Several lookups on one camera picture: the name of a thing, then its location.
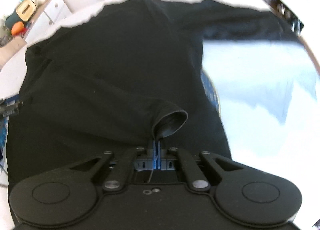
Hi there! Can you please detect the black long-sleeve shirt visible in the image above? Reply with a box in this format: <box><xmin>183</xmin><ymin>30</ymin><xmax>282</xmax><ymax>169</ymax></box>
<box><xmin>7</xmin><ymin>0</ymin><xmax>298</xmax><ymax>187</ymax></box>

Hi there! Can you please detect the teal orange plush toy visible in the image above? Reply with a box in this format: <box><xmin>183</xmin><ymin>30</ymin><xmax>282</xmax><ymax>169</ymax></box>
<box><xmin>5</xmin><ymin>0</ymin><xmax>37</xmax><ymax>36</ymax></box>

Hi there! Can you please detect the white side cabinet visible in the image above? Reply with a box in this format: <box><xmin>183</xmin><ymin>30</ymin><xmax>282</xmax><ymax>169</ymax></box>
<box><xmin>23</xmin><ymin>0</ymin><xmax>72</xmax><ymax>45</ymax></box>

